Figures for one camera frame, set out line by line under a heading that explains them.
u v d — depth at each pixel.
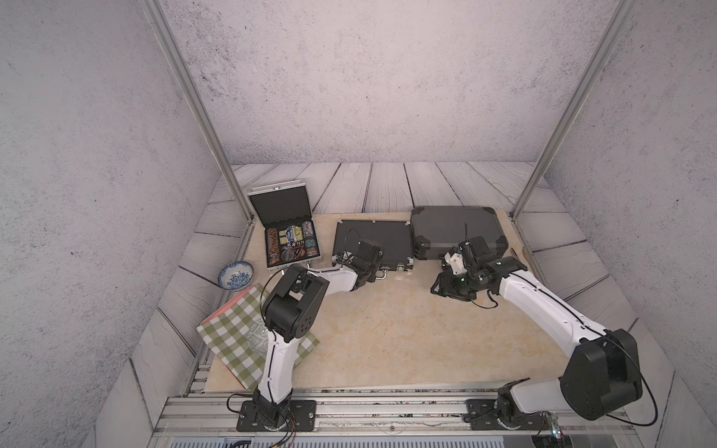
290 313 0.55
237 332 0.87
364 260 0.81
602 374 0.41
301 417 0.73
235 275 1.01
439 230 1.10
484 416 0.71
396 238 1.04
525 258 1.08
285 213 1.09
